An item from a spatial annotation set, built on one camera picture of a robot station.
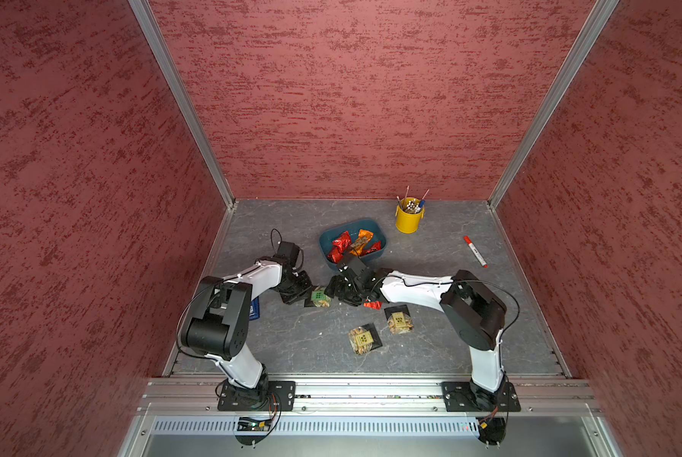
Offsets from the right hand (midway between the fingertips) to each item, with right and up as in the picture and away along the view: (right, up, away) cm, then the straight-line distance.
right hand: (330, 299), depth 89 cm
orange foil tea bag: (+12, +20, +17) cm, 29 cm away
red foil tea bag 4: (+16, +17, +12) cm, 26 cm away
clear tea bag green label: (-4, 0, +3) cm, 5 cm away
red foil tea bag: (+15, -1, -1) cm, 15 cm away
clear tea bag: (+11, -10, -6) cm, 16 cm away
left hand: (-7, 0, +3) cm, 8 cm away
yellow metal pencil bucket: (+28, +29, +13) cm, 42 cm away
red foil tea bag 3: (+1, +13, +9) cm, 16 cm away
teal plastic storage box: (+17, +24, +17) cm, 34 cm away
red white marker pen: (+55, +11, +12) cm, 57 cm away
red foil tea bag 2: (+4, +18, +14) cm, 23 cm away
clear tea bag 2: (+22, -6, -2) cm, 22 cm away
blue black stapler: (-24, -3, -1) cm, 25 cm away
